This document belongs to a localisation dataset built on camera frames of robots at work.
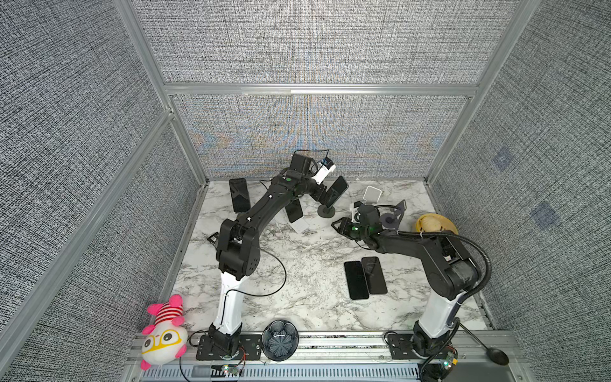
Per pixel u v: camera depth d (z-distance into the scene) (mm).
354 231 837
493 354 715
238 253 537
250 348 737
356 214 874
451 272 495
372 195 1005
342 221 881
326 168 785
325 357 730
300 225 1005
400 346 732
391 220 1040
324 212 1066
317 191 806
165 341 688
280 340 744
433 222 975
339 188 982
